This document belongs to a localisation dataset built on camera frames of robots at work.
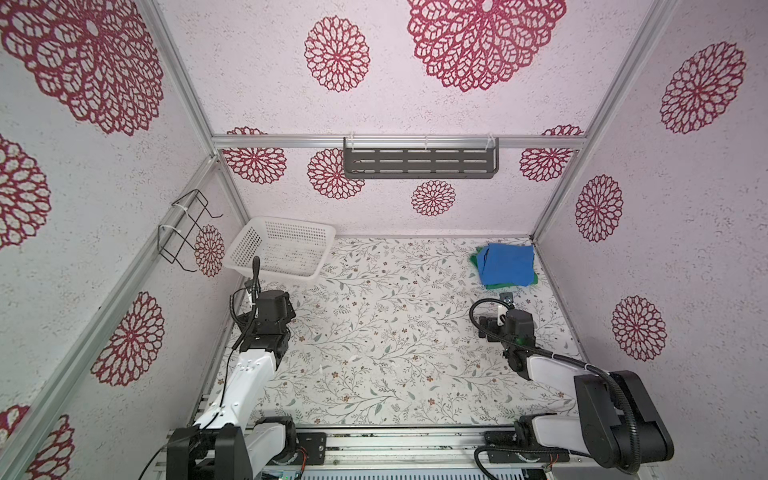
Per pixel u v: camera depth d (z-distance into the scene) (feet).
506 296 2.67
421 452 2.42
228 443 1.30
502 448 2.40
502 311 2.66
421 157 3.13
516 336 2.33
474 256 3.69
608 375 1.57
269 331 2.09
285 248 3.85
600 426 1.38
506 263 3.50
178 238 2.49
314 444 2.46
